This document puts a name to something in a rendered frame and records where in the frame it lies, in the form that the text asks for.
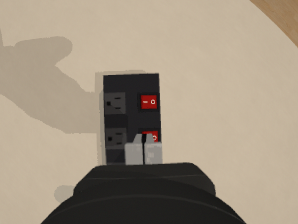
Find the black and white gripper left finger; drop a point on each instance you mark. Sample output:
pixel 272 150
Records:
pixel 134 152

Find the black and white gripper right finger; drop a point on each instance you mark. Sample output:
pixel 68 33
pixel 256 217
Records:
pixel 152 150

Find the black power strip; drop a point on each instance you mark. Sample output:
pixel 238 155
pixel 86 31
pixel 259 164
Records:
pixel 131 106

